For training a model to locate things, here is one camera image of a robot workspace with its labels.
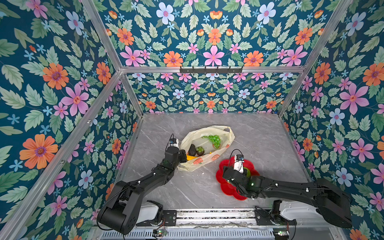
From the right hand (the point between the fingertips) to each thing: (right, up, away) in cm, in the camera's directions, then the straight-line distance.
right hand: (227, 168), depth 83 cm
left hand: (-24, +12, +5) cm, 27 cm away
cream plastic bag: (-19, +17, +13) cm, 29 cm away
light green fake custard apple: (+12, -4, +2) cm, 13 cm away
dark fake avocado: (-21, +8, +10) cm, 25 cm away
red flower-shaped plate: (-1, -9, -4) cm, 10 cm away
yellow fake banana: (-23, +4, +9) cm, 25 cm away
